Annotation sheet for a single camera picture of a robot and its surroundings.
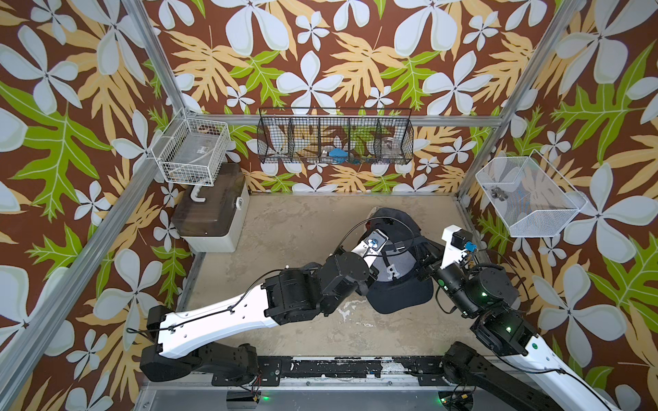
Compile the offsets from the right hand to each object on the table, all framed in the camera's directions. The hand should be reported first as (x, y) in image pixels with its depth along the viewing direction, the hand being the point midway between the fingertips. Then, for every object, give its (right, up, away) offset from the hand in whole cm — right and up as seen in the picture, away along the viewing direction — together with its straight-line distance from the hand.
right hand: (411, 236), depth 61 cm
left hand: (-10, -3, -1) cm, 11 cm away
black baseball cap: (-2, -14, +4) cm, 15 cm away
